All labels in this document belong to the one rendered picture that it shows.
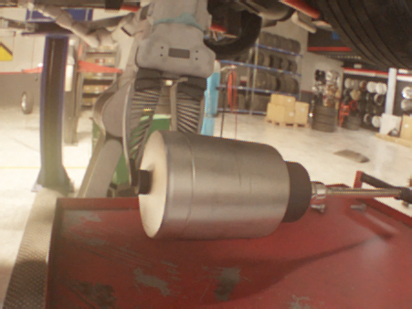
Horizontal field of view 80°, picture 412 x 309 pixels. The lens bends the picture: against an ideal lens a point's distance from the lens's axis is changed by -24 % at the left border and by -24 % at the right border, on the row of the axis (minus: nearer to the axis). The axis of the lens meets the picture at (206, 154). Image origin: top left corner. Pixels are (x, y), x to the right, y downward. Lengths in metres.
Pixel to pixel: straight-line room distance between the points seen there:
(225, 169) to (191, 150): 0.03
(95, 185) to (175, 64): 0.88
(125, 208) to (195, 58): 0.32
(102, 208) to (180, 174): 0.37
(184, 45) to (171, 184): 0.20
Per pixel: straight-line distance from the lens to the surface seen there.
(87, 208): 0.58
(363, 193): 0.43
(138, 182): 0.27
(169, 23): 0.39
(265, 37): 11.20
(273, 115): 9.32
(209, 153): 0.24
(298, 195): 0.30
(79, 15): 2.80
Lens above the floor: 1.09
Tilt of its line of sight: 14 degrees down
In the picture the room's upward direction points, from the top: 6 degrees clockwise
